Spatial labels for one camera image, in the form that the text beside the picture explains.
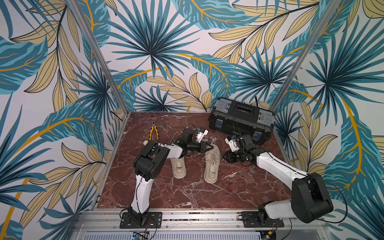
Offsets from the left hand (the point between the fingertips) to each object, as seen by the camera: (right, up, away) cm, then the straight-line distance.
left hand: (213, 148), depth 91 cm
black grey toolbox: (+21, +19, +5) cm, 29 cm away
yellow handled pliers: (-41, +14, +19) cm, 47 cm away
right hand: (+7, -4, -2) cm, 8 cm away
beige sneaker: (-20, -10, -5) cm, 23 cm away
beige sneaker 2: (-1, -6, -2) cm, 7 cm away
